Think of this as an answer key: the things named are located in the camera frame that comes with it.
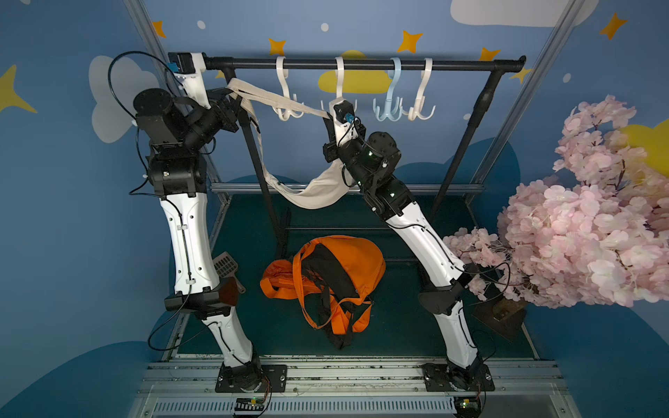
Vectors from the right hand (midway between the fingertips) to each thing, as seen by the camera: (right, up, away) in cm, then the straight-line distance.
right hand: (337, 112), depth 60 cm
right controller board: (+37, -79, +13) cm, 89 cm away
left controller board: (-25, -79, +13) cm, 84 cm away
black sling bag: (+1, -51, +28) cm, 58 cm away
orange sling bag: (+10, -41, +31) cm, 52 cm away
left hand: (-21, +4, -6) cm, 22 cm away
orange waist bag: (-20, -45, +24) cm, 55 cm away
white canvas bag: (-3, -17, +19) cm, 25 cm away
